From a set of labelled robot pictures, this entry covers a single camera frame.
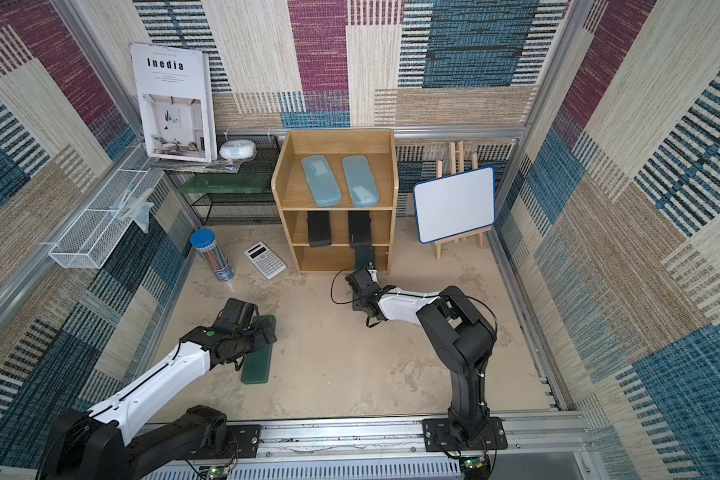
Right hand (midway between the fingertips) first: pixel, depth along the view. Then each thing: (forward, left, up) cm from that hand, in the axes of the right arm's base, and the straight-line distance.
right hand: (364, 292), depth 98 cm
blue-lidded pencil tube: (+6, +46, +19) cm, 50 cm away
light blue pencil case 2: (+17, 0, +31) cm, 36 cm away
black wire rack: (+37, +43, +10) cm, 58 cm away
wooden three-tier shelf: (+12, +18, +30) cm, 37 cm away
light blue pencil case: (+17, +11, +30) cm, 37 cm away
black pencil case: (+11, +13, +17) cm, 24 cm away
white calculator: (+14, +35, 0) cm, 37 cm away
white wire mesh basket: (-4, +64, +32) cm, 72 cm away
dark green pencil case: (+13, 0, +2) cm, 13 cm away
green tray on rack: (+27, +44, +24) cm, 56 cm away
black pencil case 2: (+13, +1, +16) cm, 21 cm away
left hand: (-16, +29, +3) cm, 33 cm away
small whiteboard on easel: (+23, -31, +16) cm, 42 cm away
